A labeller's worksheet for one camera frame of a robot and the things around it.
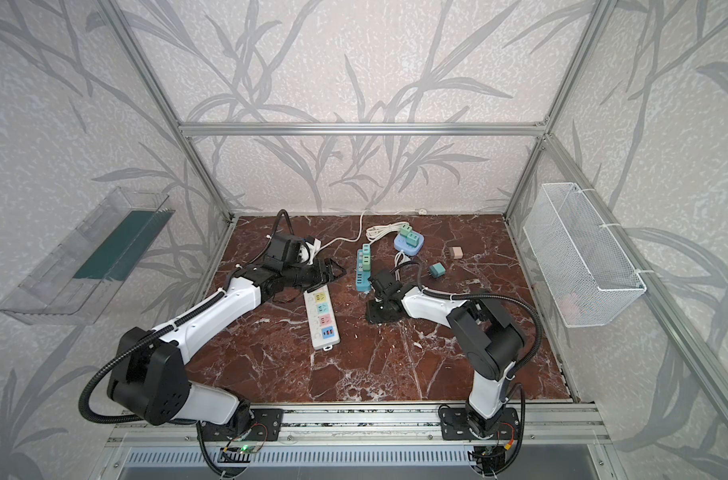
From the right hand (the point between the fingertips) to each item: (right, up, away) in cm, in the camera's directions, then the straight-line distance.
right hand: (372, 306), depth 93 cm
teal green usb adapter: (+14, +21, +12) cm, 28 cm away
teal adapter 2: (+22, +11, +9) cm, 26 cm away
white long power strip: (-15, -3, -4) cm, 16 cm away
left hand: (-8, +14, -11) cm, 19 cm away
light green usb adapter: (+11, +25, +15) cm, 31 cm away
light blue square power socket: (+10, +20, +15) cm, 27 cm away
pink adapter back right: (+29, +17, +13) cm, 36 cm away
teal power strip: (-4, +9, +6) cm, 11 cm away
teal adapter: (-2, +18, +9) cm, 20 cm away
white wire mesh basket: (+46, +13, -32) cm, 58 cm away
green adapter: (-2, +15, +6) cm, 16 cm away
